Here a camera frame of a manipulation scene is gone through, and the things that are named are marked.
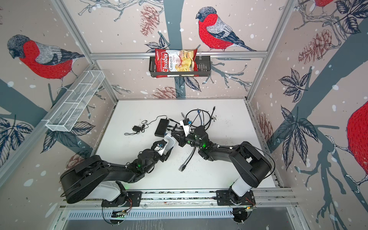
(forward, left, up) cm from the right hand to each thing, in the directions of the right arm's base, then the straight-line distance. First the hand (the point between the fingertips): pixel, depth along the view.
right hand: (170, 138), depth 81 cm
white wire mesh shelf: (+1, +52, +18) cm, 55 cm away
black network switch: (+16, +10, -13) cm, 22 cm away
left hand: (-1, +2, -4) cm, 5 cm away
